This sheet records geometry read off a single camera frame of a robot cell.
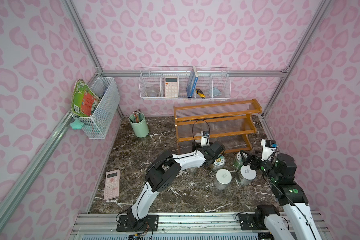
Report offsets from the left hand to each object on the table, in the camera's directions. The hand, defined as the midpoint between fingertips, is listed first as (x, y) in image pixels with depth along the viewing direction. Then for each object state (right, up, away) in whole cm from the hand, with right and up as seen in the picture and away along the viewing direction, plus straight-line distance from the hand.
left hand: (200, 140), depth 95 cm
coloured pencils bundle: (-42, +17, +3) cm, 45 cm away
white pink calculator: (-19, +33, -2) cm, 38 cm away
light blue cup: (+11, +32, +5) cm, 34 cm away
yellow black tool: (0, +29, -2) cm, 29 cm away
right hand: (+21, -3, -22) cm, 30 cm away
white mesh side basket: (-56, +31, -7) cm, 64 cm away
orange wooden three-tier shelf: (+23, +11, +19) cm, 32 cm away
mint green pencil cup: (-40, +11, +3) cm, 41 cm away
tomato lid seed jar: (-5, -17, -7) cm, 19 cm away
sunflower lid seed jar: (+9, -13, -9) cm, 18 cm away
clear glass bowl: (-30, +30, +1) cm, 43 cm away
